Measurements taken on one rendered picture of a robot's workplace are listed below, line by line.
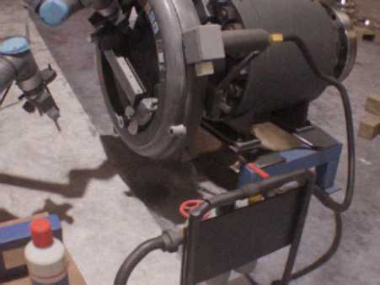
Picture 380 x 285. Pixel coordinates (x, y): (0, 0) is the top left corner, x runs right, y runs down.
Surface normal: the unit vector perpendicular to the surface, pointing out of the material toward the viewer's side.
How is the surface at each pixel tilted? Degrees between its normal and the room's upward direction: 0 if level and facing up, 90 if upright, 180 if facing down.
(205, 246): 90
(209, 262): 90
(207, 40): 67
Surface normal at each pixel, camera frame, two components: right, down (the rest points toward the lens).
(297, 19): 0.43, -0.28
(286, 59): 0.52, 0.26
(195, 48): -0.85, 0.19
